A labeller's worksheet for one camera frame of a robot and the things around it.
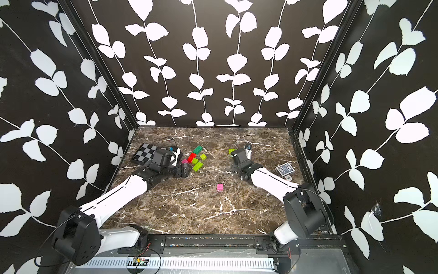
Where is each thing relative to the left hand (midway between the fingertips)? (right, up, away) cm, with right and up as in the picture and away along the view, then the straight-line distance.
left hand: (185, 164), depth 85 cm
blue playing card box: (+56, -4, +13) cm, 57 cm away
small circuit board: (-17, -39, -14) cm, 45 cm away
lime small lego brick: (+6, +3, +19) cm, 20 cm away
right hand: (+27, +2, +6) cm, 27 cm away
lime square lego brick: (+2, 0, +16) cm, 16 cm away
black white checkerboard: (-30, +5, +19) cm, 36 cm away
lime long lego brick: (+4, -3, +15) cm, 16 cm away
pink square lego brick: (-4, 0, +15) cm, 16 cm away
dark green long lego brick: (+3, +7, +21) cm, 22 cm away
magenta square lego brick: (+17, -13, +6) cm, 22 cm away
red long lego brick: (0, +3, +19) cm, 19 cm away
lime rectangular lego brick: (+24, +6, +22) cm, 33 cm away
